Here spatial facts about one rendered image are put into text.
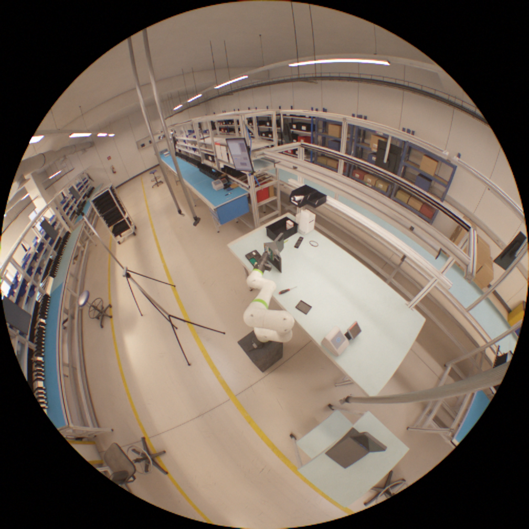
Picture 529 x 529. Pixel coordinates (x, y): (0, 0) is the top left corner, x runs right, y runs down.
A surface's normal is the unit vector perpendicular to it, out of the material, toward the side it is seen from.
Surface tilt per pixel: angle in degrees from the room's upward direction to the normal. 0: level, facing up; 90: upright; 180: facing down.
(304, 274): 0
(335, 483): 0
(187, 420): 0
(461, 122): 90
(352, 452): 24
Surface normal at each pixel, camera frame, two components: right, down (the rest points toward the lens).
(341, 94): -0.80, 0.50
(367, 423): -0.08, -0.64
